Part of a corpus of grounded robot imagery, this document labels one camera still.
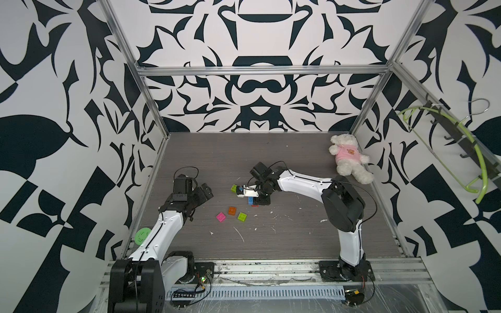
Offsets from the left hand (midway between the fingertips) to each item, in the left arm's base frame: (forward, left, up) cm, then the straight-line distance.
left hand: (200, 190), depth 88 cm
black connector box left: (-38, +4, -10) cm, 40 cm away
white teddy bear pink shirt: (+14, -73, 0) cm, 74 cm away
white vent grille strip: (-38, -25, 0) cm, 45 cm away
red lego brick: (-5, -24, -7) cm, 25 cm away
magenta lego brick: (-10, -9, -7) cm, 15 cm away
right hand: (0, -24, -5) cm, 24 cm away
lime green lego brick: (-10, -18, -6) cm, 22 cm away
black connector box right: (-40, -58, -9) cm, 71 cm away
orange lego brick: (-7, -13, -7) cm, 17 cm away
